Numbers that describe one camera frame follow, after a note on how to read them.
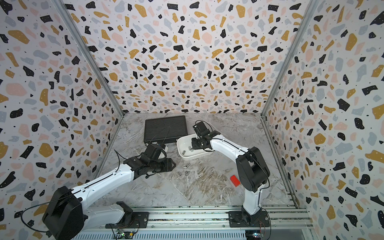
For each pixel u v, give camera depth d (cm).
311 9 72
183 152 99
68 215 39
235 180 86
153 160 65
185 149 100
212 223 74
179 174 90
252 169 49
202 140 68
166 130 108
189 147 100
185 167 92
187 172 90
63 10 70
